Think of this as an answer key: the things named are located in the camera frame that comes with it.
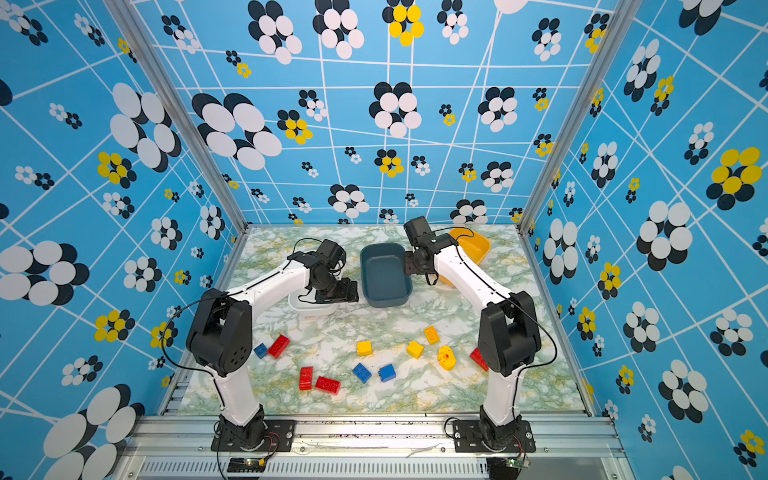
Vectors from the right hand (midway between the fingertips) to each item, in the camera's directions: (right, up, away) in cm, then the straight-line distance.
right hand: (418, 265), depth 92 cm
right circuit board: (+18, -46, -24) cm, 55 cm away
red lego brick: (-41, -23, -5) cm, 48 cm away
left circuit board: (-44, -48, -20) cm, 68 cm away
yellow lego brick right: (-1, -25, -5) cm, 25 cm away
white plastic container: (-32, -13, -2) cm, 35 cm away
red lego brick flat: (-26, -32, -12) cm, 43 cm away
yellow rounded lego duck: (+7, -26, -8) cm, 28 cm away
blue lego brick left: (-17, -30, -10) cm, 35 cm away
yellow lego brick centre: (-17, -25, -5) cm, 30 cm away
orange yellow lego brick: (+4, -21, -3) cm, 22 cm away
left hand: (-21, -10, 0) cm, 24 cm away
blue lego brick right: (-10, -30, -10) cm, 33 cm away
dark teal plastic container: (-11, -4, +10) cm, 16 cm away
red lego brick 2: (-32, -31, -10) cm, 46 cm away
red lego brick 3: (+16, -26, -6) cm, 31 cm away
